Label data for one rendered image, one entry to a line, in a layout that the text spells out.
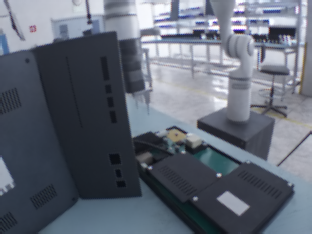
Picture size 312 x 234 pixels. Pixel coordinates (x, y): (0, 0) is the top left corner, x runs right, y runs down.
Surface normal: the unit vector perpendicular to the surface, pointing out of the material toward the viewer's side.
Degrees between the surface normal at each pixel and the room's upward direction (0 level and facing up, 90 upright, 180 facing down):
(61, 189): 90
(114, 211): 0
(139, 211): 0
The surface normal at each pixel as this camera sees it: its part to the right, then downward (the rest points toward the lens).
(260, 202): -0.11, -0.91
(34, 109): 0.80, 0.16
